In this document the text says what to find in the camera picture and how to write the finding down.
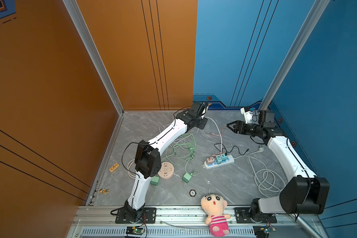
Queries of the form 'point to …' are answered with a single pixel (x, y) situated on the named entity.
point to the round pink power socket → (166, 171)
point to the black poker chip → (192, 193)
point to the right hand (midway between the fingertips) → (231, 125)
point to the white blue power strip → (230, 160)
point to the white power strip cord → (269, 181)
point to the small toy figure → (104, 191)
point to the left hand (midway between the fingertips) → (202, 117)
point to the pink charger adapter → (210, 160)
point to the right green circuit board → (261, 231)
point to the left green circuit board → (134, 230)
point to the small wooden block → (114, 167)
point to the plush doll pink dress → (213, 205)
